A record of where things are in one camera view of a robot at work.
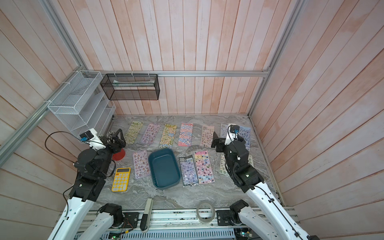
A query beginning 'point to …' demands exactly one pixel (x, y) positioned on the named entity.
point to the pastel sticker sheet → (207, 136)
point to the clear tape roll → (213, 210)
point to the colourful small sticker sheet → (167, 137)
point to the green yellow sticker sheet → (133, 132)
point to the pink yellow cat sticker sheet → (204, 167)
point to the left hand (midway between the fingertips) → (116, 134)
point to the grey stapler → (144, 223)
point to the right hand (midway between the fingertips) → (223, 132)
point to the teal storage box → (164, 169)
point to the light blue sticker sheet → (224, 130)
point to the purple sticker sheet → (189, 175)
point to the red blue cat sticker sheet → (185, 135)
